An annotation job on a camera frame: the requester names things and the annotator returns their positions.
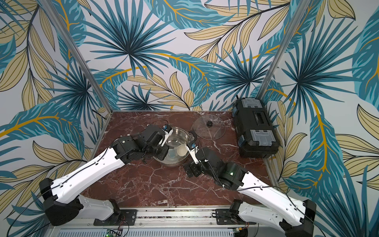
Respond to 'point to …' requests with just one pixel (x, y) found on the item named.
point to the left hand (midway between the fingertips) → (165, 150)
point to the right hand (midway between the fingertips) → (190, 158)
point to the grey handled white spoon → (182, 149)
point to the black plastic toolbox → (257, 138)
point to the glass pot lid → (209, 127)
